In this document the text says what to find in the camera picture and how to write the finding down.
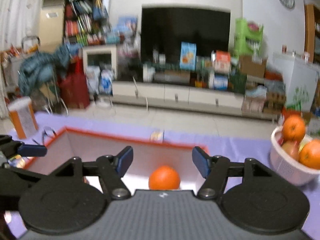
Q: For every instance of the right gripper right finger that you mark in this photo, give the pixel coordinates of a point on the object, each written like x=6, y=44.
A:
x=251, y=195

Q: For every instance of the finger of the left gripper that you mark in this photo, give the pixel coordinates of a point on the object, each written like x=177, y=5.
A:
x=26, y=150

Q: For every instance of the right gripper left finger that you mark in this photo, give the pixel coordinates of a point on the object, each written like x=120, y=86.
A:
x=76, y=194

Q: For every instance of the black eyeglasses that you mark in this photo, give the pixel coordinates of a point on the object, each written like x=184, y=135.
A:
x=48, y=133

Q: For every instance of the orange white canister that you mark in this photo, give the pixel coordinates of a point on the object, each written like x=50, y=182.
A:
x=23, y=118

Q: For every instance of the white fruit bowl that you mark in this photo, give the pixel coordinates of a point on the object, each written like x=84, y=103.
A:
x=287, y=167

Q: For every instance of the orange at bowl right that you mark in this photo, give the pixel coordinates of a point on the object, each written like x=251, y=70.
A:
x=309, y=156

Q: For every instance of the red gift bag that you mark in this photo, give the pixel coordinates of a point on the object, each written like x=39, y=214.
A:
x=73, y=87

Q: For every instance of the orange atop bowl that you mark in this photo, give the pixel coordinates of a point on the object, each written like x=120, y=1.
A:
x=294, y=128

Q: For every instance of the teal down jacket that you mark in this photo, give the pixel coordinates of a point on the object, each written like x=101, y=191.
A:
x=41, y=67

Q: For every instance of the orange cardboard box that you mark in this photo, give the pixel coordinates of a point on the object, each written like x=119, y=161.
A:
x=147, y=156

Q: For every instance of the large orange in box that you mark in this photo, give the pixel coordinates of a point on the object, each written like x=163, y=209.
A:
x=164, y=178

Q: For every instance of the white tv cabinet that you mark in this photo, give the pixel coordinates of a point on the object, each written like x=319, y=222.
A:
x=160, y=95

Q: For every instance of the white glass-door cabinet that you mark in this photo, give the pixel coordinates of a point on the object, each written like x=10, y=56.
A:
x=103, y=56

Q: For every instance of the brown cardboard box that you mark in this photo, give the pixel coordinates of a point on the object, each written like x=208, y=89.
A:
x=252, y=68

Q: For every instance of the orange white carton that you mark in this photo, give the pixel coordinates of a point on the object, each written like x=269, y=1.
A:
x=222, y=62

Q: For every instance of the dark bookshelf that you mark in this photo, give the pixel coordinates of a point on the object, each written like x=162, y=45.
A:
x=85, y=22

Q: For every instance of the blue snack box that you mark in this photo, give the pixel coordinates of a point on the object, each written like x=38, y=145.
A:
x=188, y=56

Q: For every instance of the black television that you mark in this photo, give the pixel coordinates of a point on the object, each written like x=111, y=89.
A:
x=164, y=28

